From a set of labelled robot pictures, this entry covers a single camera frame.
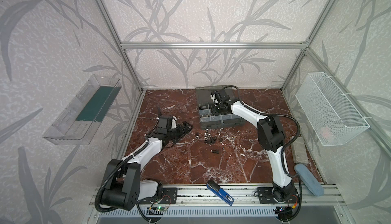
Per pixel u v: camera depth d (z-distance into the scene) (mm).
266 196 730
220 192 717
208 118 1017
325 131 736
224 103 763
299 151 864
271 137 560
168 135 732
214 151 888
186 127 794
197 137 936
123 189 411
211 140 913
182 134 775
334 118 629
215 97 840
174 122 723
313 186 740
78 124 629
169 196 723
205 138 933
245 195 754
